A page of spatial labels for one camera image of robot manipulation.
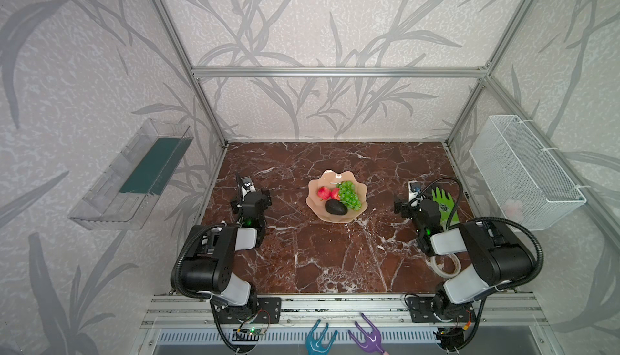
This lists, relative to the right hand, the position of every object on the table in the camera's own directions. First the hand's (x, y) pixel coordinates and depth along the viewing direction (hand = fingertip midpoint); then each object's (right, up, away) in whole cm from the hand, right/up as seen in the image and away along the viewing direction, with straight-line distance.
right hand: (410, 185), depth 94 cm
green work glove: (+17, -9, +5) cm, 19 cm away
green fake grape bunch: (-25, -3, -3) cm, 25 cm away
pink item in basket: (+24, -5, -22) cm, 33 cm away
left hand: (-62, +1, -1) cm, 62 cm away
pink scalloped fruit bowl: (-32, +2, +8) cm, 33 cm away
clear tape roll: (+6, -28, -14) cm, 32 cm away
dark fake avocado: (-29, -8, -3) cm, 31 cm away
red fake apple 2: (-30, -4, +1) cm, 30 cm away
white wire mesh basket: (+21, +3, -31) cm, 38 cm away
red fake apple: (-34, -3, +1) cm, 34 cm away
